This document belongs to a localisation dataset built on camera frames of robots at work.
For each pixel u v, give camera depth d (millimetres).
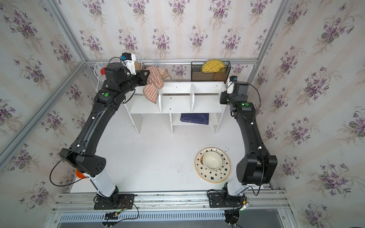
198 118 917
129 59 575
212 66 947
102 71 914
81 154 429
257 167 426
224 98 703
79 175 779
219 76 956
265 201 744
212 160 856
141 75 591
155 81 702
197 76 980
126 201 727
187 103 868
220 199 732
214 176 805
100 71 910
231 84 662
